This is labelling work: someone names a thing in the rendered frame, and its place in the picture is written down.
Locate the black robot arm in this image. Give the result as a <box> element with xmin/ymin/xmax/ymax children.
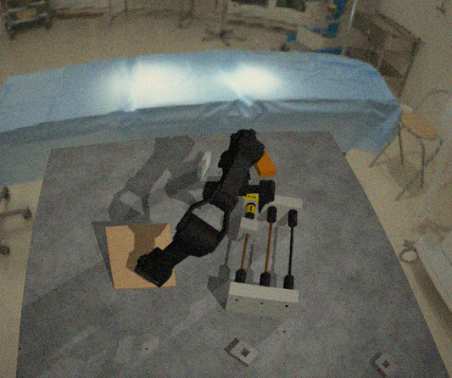
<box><xmin>134</xmin><ymin>129</ymin><xmax>265</xmax><ymax>287</ymax></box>

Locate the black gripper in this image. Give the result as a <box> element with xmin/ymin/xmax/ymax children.
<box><xmin>203</xmin><ymin>174</ymin><xmax>275</xmax><ymax>214</ymax></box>

